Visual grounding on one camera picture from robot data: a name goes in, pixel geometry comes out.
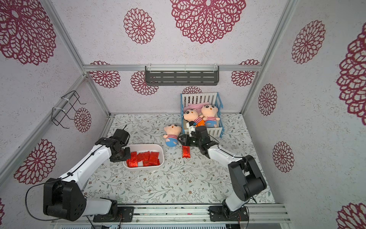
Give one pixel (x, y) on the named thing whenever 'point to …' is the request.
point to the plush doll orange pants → (191, 115)
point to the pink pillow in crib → (197, 106)
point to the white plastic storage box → (144, 147)
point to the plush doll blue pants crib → (208, 112)
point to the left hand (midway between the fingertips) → (125, 158)
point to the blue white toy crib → (211, 98)
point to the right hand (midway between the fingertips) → (183, 139)
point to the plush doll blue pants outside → (172, 131)
